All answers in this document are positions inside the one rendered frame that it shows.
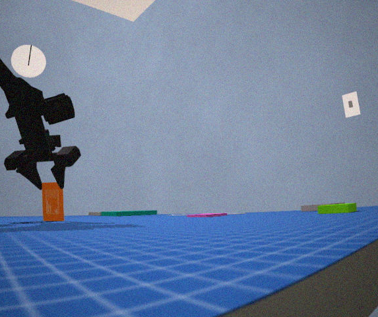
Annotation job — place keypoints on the dark blue work mat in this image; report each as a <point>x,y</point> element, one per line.
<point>183,267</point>

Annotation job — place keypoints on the orange plate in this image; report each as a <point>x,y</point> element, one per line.
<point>52,200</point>

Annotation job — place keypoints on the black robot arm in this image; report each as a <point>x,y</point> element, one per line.
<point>27,105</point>

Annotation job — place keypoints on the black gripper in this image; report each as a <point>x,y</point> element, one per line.
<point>38,149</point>

